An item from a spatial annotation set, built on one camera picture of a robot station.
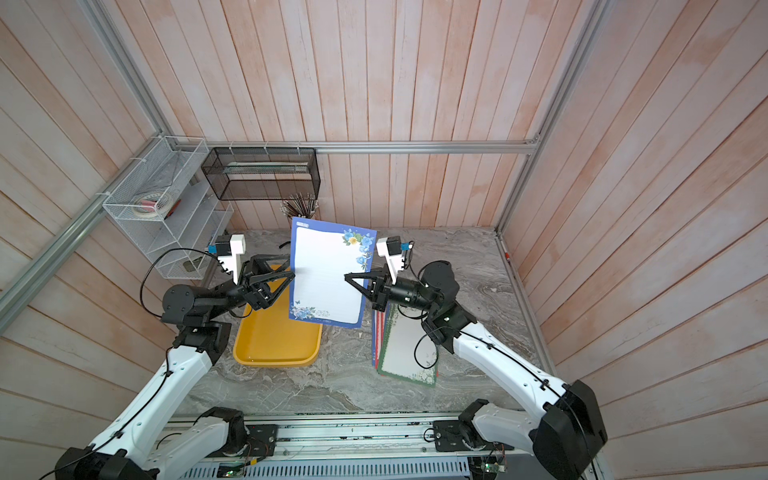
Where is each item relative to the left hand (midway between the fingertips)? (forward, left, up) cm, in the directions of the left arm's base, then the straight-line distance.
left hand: (295, 271), depth 60 cm
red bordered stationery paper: (+8, -18, -39) cm, 43 cm away
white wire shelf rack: (+16, +36, -10) cm, 40 cm away
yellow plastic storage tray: (+1, +16, -35) cm, 39 cm away
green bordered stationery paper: (-2, -26, -38) cm, 46 cm away
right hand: (0, -11, -3) cm, 11 cm away
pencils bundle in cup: (+52, +14, -26) cm, 59 cm away
